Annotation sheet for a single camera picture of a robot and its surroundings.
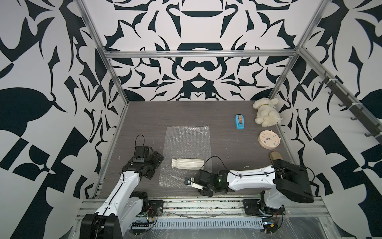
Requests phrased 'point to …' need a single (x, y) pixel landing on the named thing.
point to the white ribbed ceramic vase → (188, 164)
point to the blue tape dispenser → (239, 121)
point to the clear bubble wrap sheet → (183, 142)
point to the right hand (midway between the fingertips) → (198, 182)
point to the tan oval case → (275, 155)
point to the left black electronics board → (140, 225)
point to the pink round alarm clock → (269, 140)
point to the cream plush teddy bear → (267, 115)
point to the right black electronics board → (269, 227)
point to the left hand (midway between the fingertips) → (159, 159)
